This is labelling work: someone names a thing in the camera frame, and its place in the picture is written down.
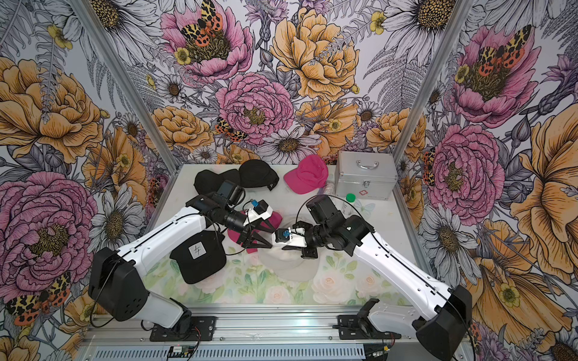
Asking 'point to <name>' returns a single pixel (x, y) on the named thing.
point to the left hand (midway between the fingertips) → (269, 241)
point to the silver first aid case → (365, 174)
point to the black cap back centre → (256, 173)
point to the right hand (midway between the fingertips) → (288, 247)
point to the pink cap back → (311, 174)
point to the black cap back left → (207, 182)
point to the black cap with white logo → (202, 257)
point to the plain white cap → (288, 265)
